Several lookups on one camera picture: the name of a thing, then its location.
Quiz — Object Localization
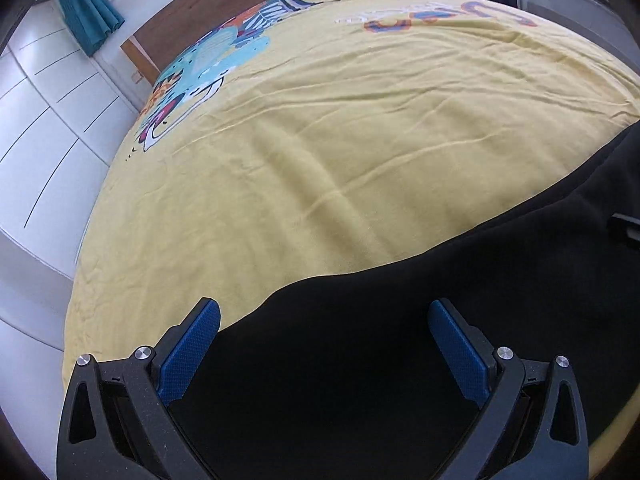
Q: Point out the black pants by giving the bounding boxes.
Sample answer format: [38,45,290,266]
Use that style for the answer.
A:
[168,126,639,479]

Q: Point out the white wardrobe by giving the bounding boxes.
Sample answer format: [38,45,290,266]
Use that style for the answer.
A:
[1,0,136,477]

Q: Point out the yellow dinosaur bed cover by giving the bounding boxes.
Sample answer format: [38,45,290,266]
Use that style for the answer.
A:
[64,0,639,479]

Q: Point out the teal curtain above wardrobe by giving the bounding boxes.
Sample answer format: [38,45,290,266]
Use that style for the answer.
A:
[58,0,125,56]

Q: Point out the wooden headboard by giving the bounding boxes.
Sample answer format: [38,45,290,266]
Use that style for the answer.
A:
[120,0,265,84]

